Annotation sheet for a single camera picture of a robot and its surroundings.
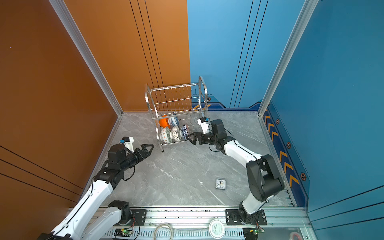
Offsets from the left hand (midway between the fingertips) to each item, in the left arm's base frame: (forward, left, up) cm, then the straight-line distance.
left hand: (148, 146), depth 79 cm
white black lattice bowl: (+12, -13, -5) cm, 18 cm away
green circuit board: (-36, +9, -20) cm, 42 cm away
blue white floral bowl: (+22, -10, -5) cm, 25 cm away
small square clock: (-14, -40, -16) cm, 45 cm away
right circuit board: (-35, -56, -17) cm, 68 cm away
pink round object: (-37, -72, -17) cm, 82 cm away
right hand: (+7, -23, -1) cm, 24 cm away
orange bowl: (+23, -4, -6) cm, 24 cm away
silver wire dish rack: (+19, -15, +9) cm, 26 cm away
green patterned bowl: (+10, -7, -4) cm, 13 cm away
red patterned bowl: (+14, -19, -4) cm, 24 cm away
